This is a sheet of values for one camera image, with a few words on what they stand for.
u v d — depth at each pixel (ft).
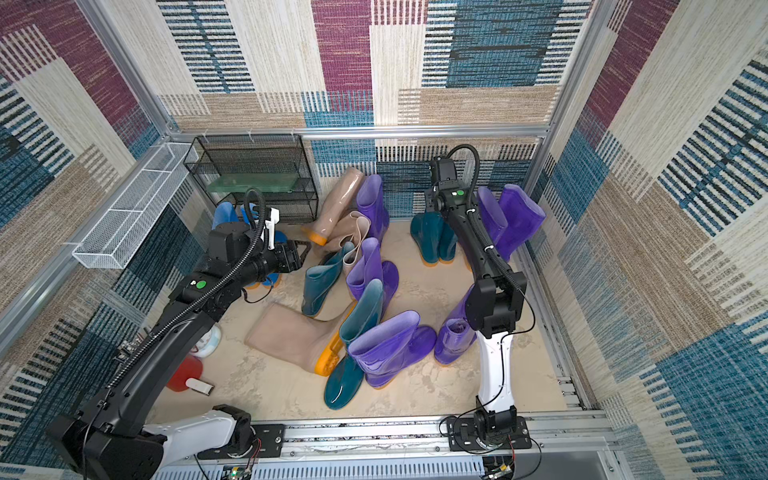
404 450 2.39
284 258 2.06
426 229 3.43
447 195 2.16
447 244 3.26
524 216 2.88
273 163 3.41
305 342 2.82
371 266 2.45
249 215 1.95
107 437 1.21
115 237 2.35
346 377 2.56
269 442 2.40
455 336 2.21
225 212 3.00
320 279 2.46
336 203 3.19
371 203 2.92
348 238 2.86
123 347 2.34
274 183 3.18
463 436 2.39
